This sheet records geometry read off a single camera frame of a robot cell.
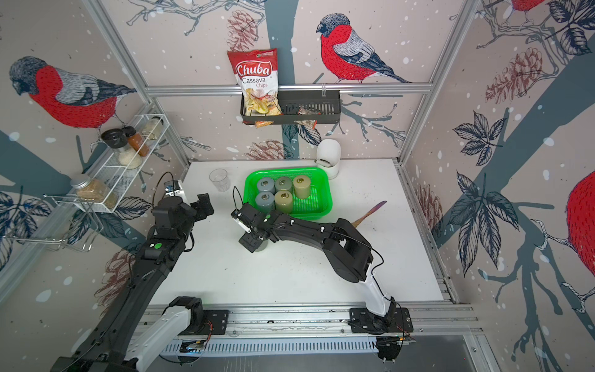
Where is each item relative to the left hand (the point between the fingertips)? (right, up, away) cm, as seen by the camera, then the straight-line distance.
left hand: (198, 192), depth 76 cm
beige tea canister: (+35, +1, +24) cm, 43 cm away
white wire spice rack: (-21, +5, -8) cm, 23 cm away
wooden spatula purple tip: (+59, -14, +22) cm, 65 cm away
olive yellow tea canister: (+27, -5, +19) cm, 34 cm away
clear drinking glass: (-5, +5, +33) cm, 33 cm away
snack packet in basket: (+36, +32, +16) cm, 51 cm away
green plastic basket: (+42, -7, +27) cm, 51 cm away
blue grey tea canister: (+19, -5, +19) cm, 27 cm away
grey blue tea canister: (+19, +2, +24) cm, 30 cm away
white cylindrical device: (+48, +17, +33) cm, 61 cm away
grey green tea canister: (+26, +3, +24) cm, 36 cm away
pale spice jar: (-21, +23, +9) cm, 33 cm away
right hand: (+16, -17, +11) cm, 25 cm away
